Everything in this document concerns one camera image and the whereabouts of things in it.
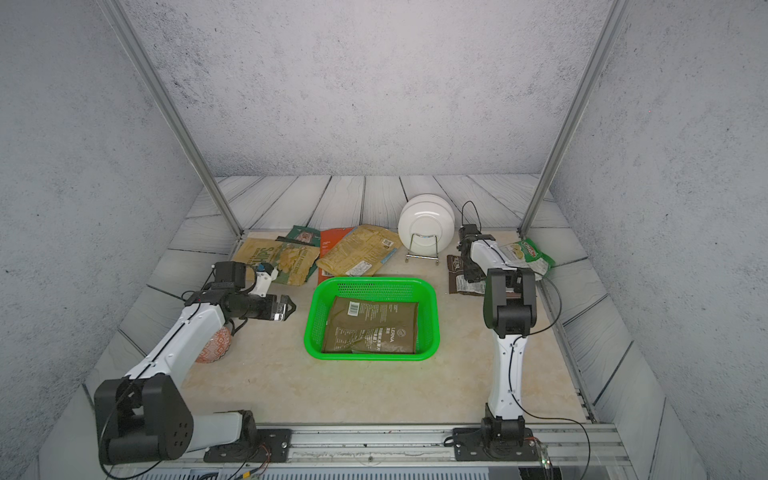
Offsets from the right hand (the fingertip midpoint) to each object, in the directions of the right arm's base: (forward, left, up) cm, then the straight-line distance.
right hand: (488, 274), depth 102 cm
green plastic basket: (-9, +22, +4) cm, 25 cm away
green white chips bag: (+13, -17, -5) cm, 22 cm away
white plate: (+14, +21, +10) cm, 27 cm away
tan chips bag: (+11, +44, -1) cm, 45 cm away
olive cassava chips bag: (-19, +38, -1) cm, 43 cm away
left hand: (-17, +63, +9) cm, 66 cm away
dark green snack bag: (+21, +68, -2) cm, 71 cm away
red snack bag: (+17, +57, 0) cm, 59 cm away
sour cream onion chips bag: (+5, +67, +1) cm, 68 cm away
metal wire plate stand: (+8, +23, 0) cm, 24 cm away
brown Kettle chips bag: (-1, +10, -2) cm, 11 cm away
